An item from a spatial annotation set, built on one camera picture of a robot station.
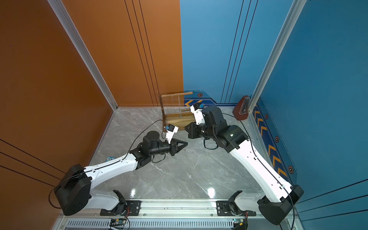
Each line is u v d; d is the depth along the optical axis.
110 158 0.90
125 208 0.70
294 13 0.71
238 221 0.72
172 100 0.97
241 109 1.05
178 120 1.11
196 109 0.57
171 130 0.68
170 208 0.76
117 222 0.72
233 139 0.43
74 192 0.42
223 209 0.72
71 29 0.76
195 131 0.57
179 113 1.09
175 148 0.68
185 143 0.73
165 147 0.68
